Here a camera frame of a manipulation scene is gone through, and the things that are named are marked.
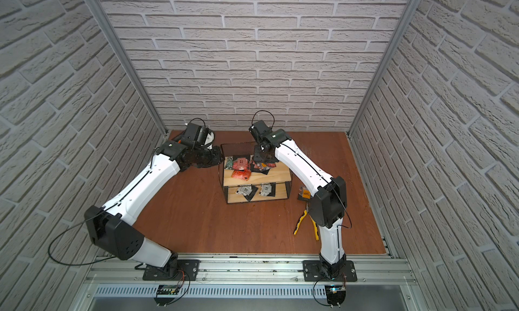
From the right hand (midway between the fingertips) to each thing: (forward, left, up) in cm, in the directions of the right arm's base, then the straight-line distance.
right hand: (265, 156), depth 86 cm
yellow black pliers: (-24, -19, -16) cm, 35 cm away
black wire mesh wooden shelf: (-10, +9, -2) cm, 14 cm away
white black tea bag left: (-8, +9, -15) cm, 19 cm away
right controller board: (-49, -22, -19) cm, 57 cm away
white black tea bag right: (-8, 0, -15) cm, 17 cm away
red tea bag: (-2, +11, -1) cm, 11 cm away
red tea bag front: (-8, +9, -1) cm, 12 cm away
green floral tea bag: (-1, +16, -1) cm, 16 cm away
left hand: (-2, +15, +6) cm, 17 cm away
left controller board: (-44, +40, -21) cm, 63 cm away
